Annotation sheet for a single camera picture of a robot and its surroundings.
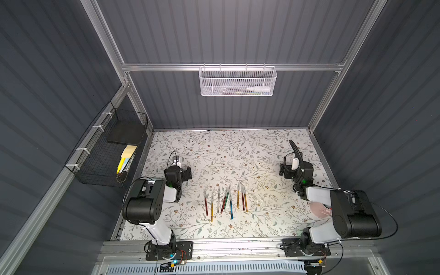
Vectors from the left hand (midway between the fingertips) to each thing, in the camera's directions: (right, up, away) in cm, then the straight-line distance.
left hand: (180, 167), depth 96 cm
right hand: (+63, +2, -3) cm, 63 cm away
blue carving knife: (+29, -22, -13) cm, 38 cm away
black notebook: (-23, +19, -14) cm, 32 cm away
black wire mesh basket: (-26, +9, -23) cm, 36 cm away
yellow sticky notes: (-17, +8, -24) cm, 30 cm away
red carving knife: (+24, -18, -9) cm, 32 cm away
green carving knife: (+26, -16, -7) cm, 31 cm away
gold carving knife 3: (+36, -19, -10) cm, 42 cm away
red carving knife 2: (+35, -13, -5) cm, 38 cm away
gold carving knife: (+19, -19, -10) cm, 28 cm away
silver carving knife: (+22, -16, -7) cm, 28 cm away
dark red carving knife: (+15, -14, -6) cm, 21 cm away
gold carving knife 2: (+33, -12, -5) cm, 35 cm away
